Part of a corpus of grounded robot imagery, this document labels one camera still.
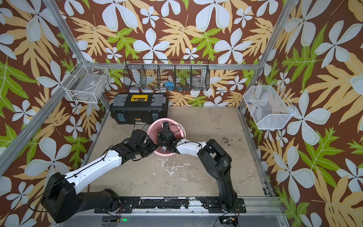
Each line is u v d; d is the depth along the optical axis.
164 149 0.91
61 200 0.40
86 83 0.86
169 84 0.95
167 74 0.96
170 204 0.75
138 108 0.96
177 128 0.77
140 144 0.66
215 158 0.52
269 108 0.84
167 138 0.72
